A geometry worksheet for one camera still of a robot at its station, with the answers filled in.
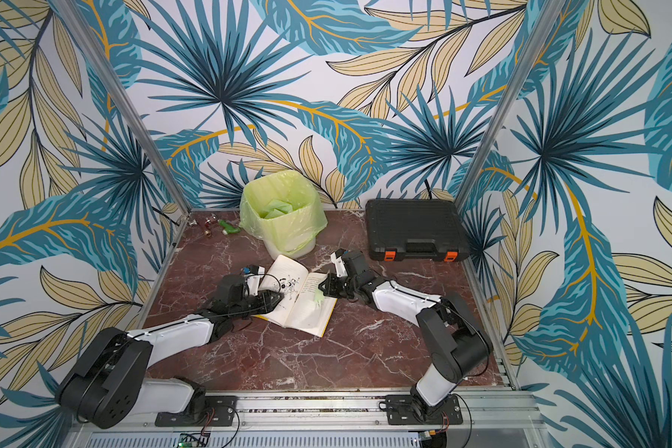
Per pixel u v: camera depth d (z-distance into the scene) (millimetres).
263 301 780
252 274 799
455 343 457
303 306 902
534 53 750
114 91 816
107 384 420
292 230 879
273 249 913
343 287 765
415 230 1063
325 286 855
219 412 733
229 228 1107
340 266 827
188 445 708
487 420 739
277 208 1019
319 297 872
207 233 1097
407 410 733
